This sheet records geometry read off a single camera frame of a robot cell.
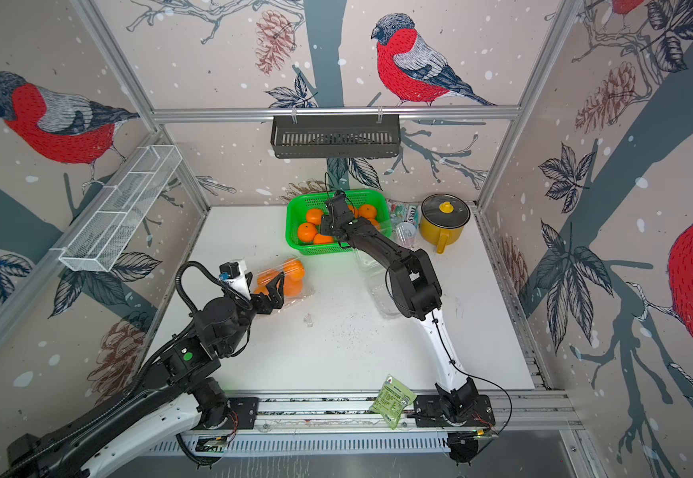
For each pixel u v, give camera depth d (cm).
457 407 63
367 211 113
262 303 64
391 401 75
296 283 93
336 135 106
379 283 97
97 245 71
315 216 112
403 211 115
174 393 52
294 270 86
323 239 100
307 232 107
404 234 100
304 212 114
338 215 80
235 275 61
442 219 101
